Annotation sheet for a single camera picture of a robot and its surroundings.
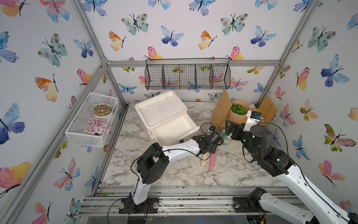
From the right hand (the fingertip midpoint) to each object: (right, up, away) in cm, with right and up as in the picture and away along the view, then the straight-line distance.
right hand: (235, 121), depth 67 cm
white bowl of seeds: (-67, +5, +6) cm, 67 cm away
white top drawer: (-30, -7, +19) cm, 36 cm away
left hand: (-7, -14, +21) cm, 26 cm away
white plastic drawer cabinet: (-35, +1, +14) cm, 38 cm away
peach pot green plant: (+11, +6, +25) cm, 28 cm away
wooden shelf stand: (0, +3, +27) cm, 27 cm away
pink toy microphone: (-6, -24, +22) cm, 33 cm away
